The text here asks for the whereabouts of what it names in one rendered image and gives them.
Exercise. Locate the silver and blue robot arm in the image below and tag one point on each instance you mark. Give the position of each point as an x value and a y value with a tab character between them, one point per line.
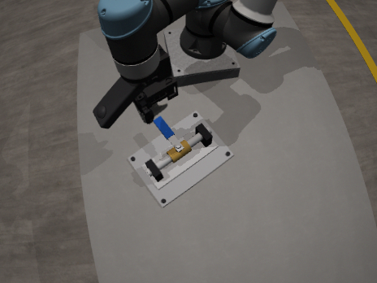
131	27

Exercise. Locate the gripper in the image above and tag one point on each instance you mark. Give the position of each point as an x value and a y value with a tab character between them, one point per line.
155	89

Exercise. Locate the ball valve with blue lever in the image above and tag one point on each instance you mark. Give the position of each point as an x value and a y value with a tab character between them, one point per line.
170	163

